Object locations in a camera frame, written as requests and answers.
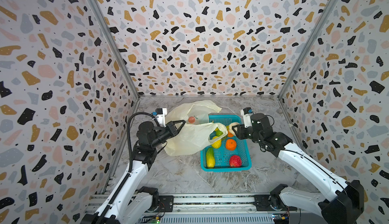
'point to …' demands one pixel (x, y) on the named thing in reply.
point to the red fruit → (235, 161)
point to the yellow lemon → (217, 144)
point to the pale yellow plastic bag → (196, 133)
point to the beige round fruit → (233, 123)
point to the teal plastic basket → (229, 154)
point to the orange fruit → (231, 144)
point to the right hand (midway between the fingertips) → (233, 125)
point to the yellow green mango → (210, 157)
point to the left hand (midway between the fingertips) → (185, 120)
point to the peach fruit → (191, 119)
